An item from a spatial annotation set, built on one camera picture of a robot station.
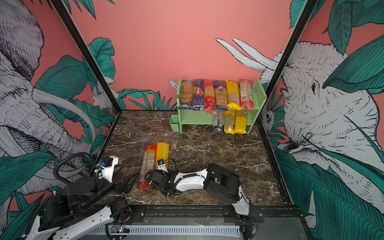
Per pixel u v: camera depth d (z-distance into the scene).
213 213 0.76
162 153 0.95
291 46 0.82
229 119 0.93
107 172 0.53
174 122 1.10
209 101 0.82
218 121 0.94
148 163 0.88
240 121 0.94
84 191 0.42
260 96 0.92
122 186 0.54
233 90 0.92
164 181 0.64
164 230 0.70
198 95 0.86
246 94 0.88
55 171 0.38
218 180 0.51
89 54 0.88
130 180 0.55
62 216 0.42
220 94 0.88
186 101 0.84
